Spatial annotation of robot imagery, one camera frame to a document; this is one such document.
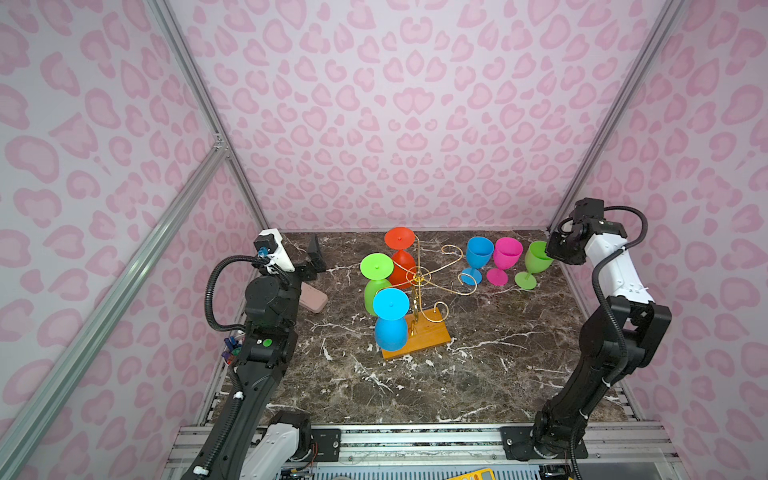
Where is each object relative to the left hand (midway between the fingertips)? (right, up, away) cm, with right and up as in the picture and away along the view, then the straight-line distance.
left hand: (294, 232), depth 66 cm
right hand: (+70, -3, +23) cm, 73 cm away
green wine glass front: (+66, -7, +27) cm, 71 cm away
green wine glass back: (+18, -8, +1) cm, 20 cm away
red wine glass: (+24, -9, +3) cm, 26 cm away
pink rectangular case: (-5, -19, +33) cm, 38 cm away
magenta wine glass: (+57, -5, +27) cm, 63 cm away
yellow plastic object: (+40, -55, +2) cm, 68 cm away
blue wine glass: (+48, -4, +28) cm, 56 cm away
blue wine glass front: (+21, -21, 0) cm, 30 cm away
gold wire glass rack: (+32, -27, +25) cm, 49 cm away
